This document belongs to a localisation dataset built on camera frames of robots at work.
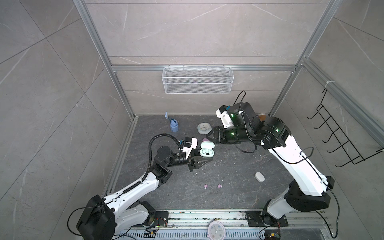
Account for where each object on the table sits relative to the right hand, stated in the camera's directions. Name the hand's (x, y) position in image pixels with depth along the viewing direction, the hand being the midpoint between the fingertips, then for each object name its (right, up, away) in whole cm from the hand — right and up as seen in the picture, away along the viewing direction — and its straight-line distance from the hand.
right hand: (209, 136), depth 61 cm
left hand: (+1, -7, 0) cm, 7 cm away
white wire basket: (-4, +36, +40) cm, 54 cm away
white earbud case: (+33, -26, +25) cm, 49 cm away
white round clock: (+4, -45, +8) cm, 46 cm away
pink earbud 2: (+8, -30, +23) cm, 39 cm away
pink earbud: (0, -30, +23) cm, 38 cm away
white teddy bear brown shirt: (+42, +11, +44) cm, 62 cm away
